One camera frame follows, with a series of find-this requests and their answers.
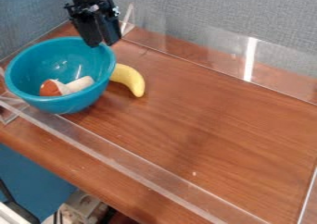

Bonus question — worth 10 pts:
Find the red and white toy mushroom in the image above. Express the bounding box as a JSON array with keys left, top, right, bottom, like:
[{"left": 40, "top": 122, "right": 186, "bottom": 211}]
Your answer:
[{"left": 40, "top": 76, "right": 93, "bottom": 96}]

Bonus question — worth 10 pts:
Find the blue bowl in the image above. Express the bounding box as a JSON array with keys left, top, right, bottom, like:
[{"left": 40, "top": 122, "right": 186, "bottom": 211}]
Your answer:
[{"left": 5, "top": 37, "right": 116, "bottom": 114}]

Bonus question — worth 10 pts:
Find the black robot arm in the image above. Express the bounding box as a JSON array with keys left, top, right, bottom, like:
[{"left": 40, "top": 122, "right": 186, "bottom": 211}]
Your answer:
[{"left": 64, "top": 0, "right": 121, "bottom": 47}]

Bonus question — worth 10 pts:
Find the yellow toy banana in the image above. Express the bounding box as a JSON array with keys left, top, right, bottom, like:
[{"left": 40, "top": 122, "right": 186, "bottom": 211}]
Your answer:
[{"left": 109, "top": 64, "right": 144, "bottom": 97}]

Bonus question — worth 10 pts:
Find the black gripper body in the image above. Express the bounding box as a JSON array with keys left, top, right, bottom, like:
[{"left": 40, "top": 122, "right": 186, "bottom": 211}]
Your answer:
[{"left": 64, "top": 0, "right": 120, "bottom": 21}]

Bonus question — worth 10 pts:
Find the clear acrylic table barrier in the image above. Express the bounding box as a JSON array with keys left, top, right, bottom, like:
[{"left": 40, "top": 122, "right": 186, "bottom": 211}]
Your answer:
[{"left": 0, "top": 2, "right": 317, "bottom": 224}]

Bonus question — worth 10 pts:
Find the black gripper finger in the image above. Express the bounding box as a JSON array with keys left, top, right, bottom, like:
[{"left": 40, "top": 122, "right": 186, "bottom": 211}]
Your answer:
[
  {"left": 73, "top": 18, "right": 101, "bottom": 47},
  {"left": 96, "top": 16, "right": 121, "bottom": 45}
]

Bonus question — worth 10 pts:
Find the white power strip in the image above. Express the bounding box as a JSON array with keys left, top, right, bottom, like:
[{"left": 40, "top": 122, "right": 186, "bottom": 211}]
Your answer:
[{"left": 41, "top": 190, "right": 108, "bottom": 224}]

